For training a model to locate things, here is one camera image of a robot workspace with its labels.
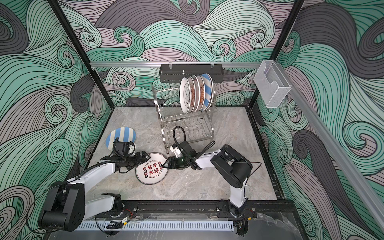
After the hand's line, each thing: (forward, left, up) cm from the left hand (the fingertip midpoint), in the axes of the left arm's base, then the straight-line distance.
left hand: (145, 158), depth 88 cm
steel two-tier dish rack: (+22, -33, +3) cm, 40 cm away
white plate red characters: (-7, -5, -2) cm, 9 cm away
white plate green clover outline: (+23, -24, +31) cm, 45 cm away
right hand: (-5, -13, 0) cm, 14 cm away
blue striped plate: (+19, +19, -4) cm, 28 cm away
